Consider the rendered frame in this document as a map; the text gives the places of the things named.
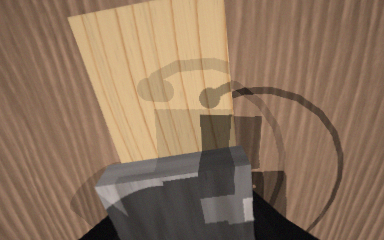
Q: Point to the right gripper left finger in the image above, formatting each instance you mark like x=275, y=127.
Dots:
x=104, y=230

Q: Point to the light wooden plank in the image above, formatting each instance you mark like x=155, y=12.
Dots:
x=160, y=71

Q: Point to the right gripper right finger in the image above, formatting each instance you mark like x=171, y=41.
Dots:
x=270, y=224

